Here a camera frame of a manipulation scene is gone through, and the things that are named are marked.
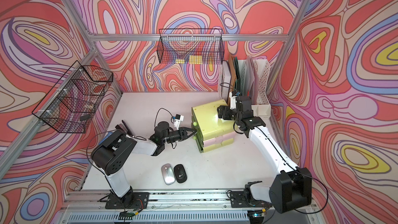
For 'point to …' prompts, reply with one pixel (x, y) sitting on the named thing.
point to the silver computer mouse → (168, 174)
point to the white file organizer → (255, 73)
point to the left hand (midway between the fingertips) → (196, 133)
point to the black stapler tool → (124, 127)
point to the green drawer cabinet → (212, 132)
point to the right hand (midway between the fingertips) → (224, 112)
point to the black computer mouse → (180, 173)
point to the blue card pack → (106, 137)
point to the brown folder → (233, 76)
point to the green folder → (238, 83)
